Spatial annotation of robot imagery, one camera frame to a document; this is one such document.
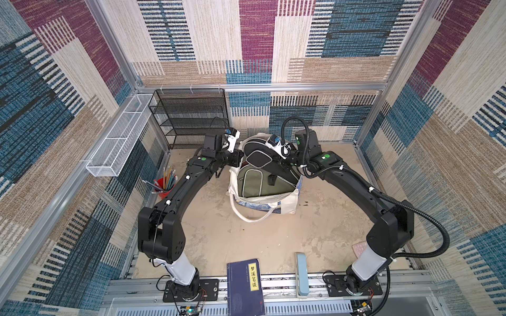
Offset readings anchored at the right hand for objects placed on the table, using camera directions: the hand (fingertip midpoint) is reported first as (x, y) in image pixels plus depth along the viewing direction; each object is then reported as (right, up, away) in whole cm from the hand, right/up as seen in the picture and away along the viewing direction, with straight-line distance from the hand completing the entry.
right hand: (275, 157), depth 82 cm
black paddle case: (-7, +1, -7) cm, 10 cm away
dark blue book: (-12, -49, -8) cm, 51 cm away
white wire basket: (-60, -1, -11) cm, 61 cm away
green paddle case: (-8, -10, +5) cm, 14 cm away
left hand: (-13, +2, +3) cm, 14 cm away
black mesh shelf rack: (-46, +23, +27) cm, 58 cm away
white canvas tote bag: (-8, -21, +2) cm, 23 cm away
